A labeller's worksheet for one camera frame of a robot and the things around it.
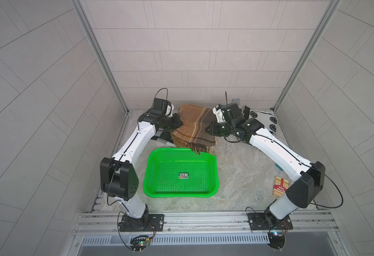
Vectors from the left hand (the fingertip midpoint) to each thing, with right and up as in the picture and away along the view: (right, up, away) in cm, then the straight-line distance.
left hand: (185, 121), depth 83 cm
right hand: (+10, -4, -7) cm, 13 cm away
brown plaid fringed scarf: (+3, -7, -5) cm, 9 cm away
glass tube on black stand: (+27, +11, -1) cm, 29 cm away
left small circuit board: (-18, -50, -19) cm, 56 cm away
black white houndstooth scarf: (+55, +1, +23) cm, 59 cm away
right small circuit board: (+40, -51, -16) cm, 67 cm away
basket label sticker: (-1, -29, +2) cm, 29 cm away
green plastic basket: (-13, -30, +1) cm, 33 cm away
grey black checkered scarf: (-14, -10, +16) cm, 23 cm away
